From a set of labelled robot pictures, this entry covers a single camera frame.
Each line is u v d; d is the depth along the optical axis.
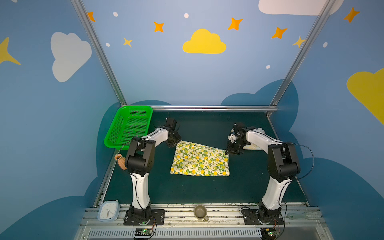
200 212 0.76
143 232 0.71
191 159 0.93
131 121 1.15
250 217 0.75
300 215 0.76
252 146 0.87
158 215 0.75
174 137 0.93
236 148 0.88
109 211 0.74
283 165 0.52
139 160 0.55
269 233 0.71
